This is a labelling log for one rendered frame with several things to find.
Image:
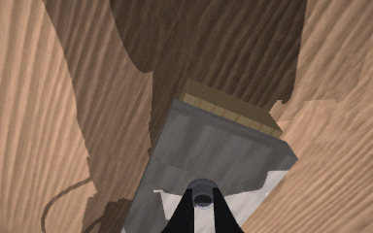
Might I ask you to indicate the light wooden plank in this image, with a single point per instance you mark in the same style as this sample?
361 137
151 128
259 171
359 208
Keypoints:
224 105

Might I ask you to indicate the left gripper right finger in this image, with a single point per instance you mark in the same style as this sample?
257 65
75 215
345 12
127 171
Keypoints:
224 219

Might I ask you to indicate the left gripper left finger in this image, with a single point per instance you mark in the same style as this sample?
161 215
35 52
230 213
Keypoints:
182 221

